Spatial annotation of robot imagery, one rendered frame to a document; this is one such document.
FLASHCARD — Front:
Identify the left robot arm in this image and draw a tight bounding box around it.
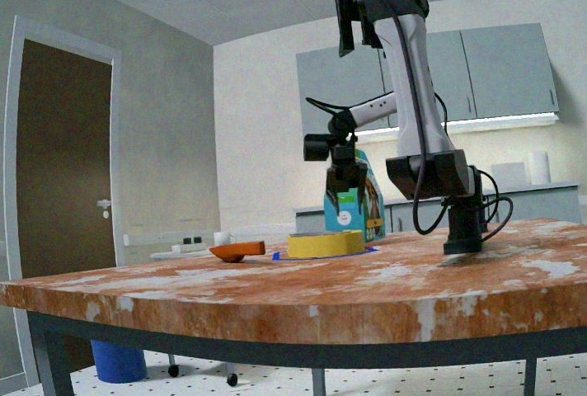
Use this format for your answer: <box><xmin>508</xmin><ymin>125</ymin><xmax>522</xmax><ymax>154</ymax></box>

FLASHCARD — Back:
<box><xmin>357</xmin><ymin>0</ymin><xmax>483</xmax><ymax>249</ymax></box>

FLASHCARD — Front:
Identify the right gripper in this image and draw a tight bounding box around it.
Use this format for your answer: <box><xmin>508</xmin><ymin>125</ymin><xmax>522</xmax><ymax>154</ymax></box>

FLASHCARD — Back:
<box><xmin>326</xmin><ymin>160</ymin><xmax>368</xmax><ymax>217</ymax></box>

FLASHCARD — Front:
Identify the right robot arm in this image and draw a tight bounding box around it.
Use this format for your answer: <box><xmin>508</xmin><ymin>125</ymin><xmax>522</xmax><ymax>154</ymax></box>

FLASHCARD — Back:
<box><xmin>303</xmin><ymin>92</ymin><xmax>487</xmax><ymax>228</ymax></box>

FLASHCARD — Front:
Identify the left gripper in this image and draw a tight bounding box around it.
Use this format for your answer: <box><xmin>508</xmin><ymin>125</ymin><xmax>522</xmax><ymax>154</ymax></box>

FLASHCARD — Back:
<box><xmin>335</xmin><ymin>0</ymin><xmax>383</xmax><ymax>58</ymax></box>

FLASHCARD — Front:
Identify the green dog food bag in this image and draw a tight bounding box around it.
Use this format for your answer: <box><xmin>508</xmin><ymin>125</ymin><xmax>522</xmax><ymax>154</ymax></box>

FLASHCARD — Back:
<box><xmin>323</xmin><ymin>148</ymin><xmax>386</xmax><ymax>243</ymax></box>

